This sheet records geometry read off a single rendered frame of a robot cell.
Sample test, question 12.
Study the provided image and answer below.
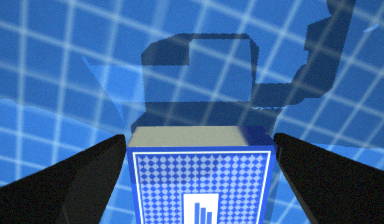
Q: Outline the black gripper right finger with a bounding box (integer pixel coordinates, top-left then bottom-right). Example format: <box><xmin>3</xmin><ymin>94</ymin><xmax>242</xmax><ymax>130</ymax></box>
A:
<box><xmin>273</xmin><ymin>133</ymin><xmax>384</xmax><ymax>224</ymax></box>

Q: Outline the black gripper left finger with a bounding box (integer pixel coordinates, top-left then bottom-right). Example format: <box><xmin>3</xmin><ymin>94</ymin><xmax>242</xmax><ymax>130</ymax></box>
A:
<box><xmin>0</xmin><ymin>134</ymin><xmax>126</xmax><ymax>224</ymax></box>

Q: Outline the blue work mat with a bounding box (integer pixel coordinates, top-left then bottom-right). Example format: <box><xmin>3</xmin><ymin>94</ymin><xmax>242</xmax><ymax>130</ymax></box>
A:
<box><xmin>0</xmin><ymin>0</ymin><xmax>384</xmax><ymax>187</ymax></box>

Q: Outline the blue boxed card deck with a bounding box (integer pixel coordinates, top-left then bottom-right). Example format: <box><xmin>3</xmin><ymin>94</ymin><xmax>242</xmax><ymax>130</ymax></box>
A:
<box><xmin>126</xmin><ymin>126</ymin><xmax>277</xmax><ymax>224</ymax></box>

